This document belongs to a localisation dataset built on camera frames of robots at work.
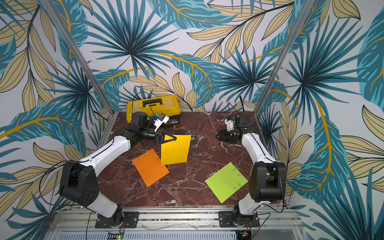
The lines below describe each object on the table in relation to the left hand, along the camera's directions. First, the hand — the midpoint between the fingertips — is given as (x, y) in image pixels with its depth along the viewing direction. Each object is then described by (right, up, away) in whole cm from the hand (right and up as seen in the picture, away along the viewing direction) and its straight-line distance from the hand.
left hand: (174, 140), depth 73 cm
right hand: (+25, +1, +16) cm, 30 cm away
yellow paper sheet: (+1, -6, +4) cm, 7 cm away
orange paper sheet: (-19, -18, +21) cm, 33 cm away
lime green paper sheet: (+28, -25, +13) cm, 40 cm away
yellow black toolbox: (-7, +21, +28) cm, 36 cm away
